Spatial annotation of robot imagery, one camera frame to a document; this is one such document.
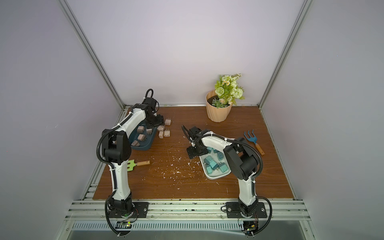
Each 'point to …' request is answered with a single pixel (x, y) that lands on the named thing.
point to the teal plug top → (209, 170)
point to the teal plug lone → (220, 155)
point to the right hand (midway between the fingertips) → (194, 154)
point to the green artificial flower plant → (227, 91)
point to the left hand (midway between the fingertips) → (162, 123)
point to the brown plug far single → (168, 121)
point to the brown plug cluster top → (160, 128)
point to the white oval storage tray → (212, 155)
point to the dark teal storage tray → (142, 138)
